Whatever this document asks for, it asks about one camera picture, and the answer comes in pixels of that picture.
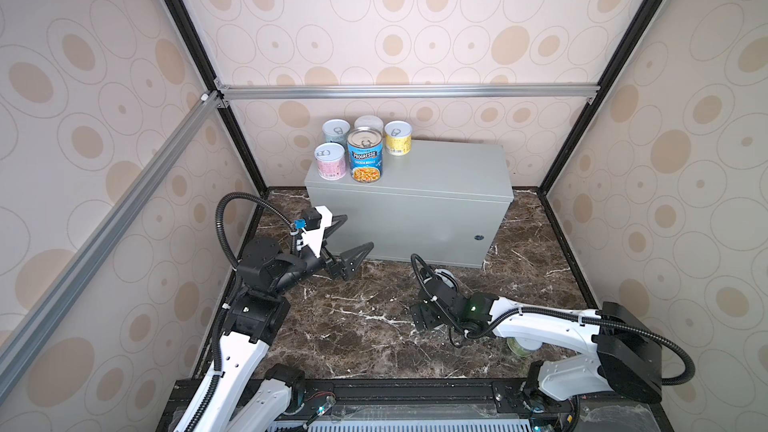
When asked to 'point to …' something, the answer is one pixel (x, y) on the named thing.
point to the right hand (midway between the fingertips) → (425, 306)
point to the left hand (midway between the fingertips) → (365, 235)
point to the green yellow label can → (517, 349)
